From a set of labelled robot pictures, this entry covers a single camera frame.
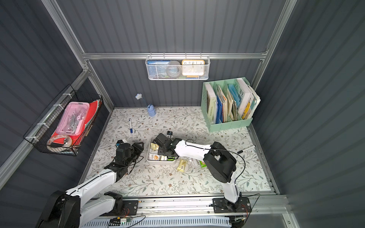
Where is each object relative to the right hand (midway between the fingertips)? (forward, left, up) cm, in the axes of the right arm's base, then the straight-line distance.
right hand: (164, 149), depth 89 cm
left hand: (+1, +14, +5) cm, 14 cm away
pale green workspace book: (+25, -31, +16) cm, 43 cm away
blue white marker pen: (+20, +28, -5) cm, 35 cm away
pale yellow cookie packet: (+4, +7, -3) cm, 9 cm away
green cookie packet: (-7, -24, -6) cm, 26 cm away
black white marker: (+4, -55, -6) cm, 55 cm away
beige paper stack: (+27, -38, +18) cm, 50 cm away
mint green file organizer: (+38, -44, +20) cm, 61 cm away
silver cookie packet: (-6, -19, -5) cm, 21 cm away
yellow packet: (-9, -11, -5) cm, 15 cm away
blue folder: (+23, -36, +10) cm, 44 cm away
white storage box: (-7, +5, -5) cm, 9 cm away
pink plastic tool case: (+3, +44, +25) cm, 51 cm away
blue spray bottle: (+33, +14, 0) cm, 36 cm away
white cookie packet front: (-4, +6, -3) cm, 8 cm away
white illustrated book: (+31, -53, +18) cm, 64 cm away
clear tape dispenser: (-8, +46, +22) cm, 52 cm away
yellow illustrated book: (+29, -58, +6) cm, 65 cm away
